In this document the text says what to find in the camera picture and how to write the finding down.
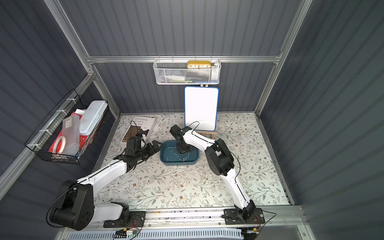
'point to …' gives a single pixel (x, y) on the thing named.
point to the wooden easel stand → (207, 132)
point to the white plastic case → (91, 117)
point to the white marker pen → (176, 77)
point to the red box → (82, 138)
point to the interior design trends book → (137, 123)
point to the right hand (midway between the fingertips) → (187, 149)
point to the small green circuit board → (135, 231)
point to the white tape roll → (63, 145)
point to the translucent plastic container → (71, 132)
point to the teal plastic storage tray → (169, 155)
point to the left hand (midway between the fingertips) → (159, 147)
